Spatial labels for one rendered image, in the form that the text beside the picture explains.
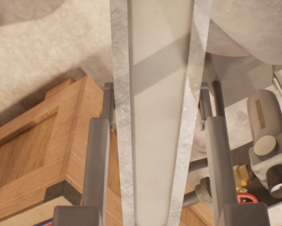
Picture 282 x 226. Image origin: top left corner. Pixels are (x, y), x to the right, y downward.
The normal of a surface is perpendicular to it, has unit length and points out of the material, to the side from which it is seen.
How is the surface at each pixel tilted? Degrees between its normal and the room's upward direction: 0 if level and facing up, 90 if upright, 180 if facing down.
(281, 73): 23
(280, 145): 90
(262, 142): 90
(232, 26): 43
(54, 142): 90
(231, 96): 0
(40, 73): 0
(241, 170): 60
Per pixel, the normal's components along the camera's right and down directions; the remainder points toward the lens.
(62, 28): -0.04, 0.64
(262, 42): 0.31, 0.91
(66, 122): -0.57, -0.65
